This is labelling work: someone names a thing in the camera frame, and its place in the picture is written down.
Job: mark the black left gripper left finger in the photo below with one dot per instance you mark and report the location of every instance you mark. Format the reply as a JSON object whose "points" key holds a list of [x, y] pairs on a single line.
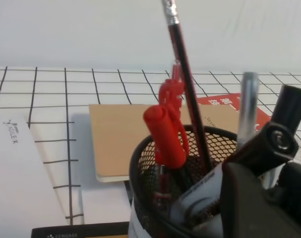
{"points": [[247, 209]]}

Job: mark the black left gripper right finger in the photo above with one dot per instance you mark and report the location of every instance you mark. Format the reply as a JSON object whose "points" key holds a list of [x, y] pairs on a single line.
{"points": [[287, 192]]}

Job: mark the black capped white marker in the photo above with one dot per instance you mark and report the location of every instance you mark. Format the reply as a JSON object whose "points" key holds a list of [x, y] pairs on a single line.
{"points": [[269, 148]]}

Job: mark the black mesh pen holder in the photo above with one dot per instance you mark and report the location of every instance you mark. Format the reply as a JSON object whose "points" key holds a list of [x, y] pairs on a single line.
{"points": [[146, 221]]}

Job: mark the silver pen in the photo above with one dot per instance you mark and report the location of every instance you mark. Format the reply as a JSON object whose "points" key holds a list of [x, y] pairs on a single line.
{"points": [[248, 107]]}

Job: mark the red ornament pen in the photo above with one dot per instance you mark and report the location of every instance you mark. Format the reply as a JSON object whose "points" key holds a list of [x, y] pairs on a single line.
{"points": [[171, 90]]}

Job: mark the red capped marker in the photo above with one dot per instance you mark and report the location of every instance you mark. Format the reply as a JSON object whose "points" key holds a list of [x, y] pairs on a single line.
{"points": [[168, 133]]}

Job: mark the red and white book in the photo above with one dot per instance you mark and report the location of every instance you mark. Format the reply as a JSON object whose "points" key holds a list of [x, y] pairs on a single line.
{"points": [[234, 101]]}

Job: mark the black image processing book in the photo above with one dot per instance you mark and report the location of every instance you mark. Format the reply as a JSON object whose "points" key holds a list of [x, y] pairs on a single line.
{"points": [[82, 231]]}

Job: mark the brown kraft notebook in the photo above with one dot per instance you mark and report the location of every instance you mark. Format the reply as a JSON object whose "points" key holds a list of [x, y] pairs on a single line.
{"points": [[118, 129]]}

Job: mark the red and black pencil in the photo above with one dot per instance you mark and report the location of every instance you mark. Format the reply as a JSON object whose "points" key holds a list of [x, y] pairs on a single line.
{"points": [[173, 22]]}

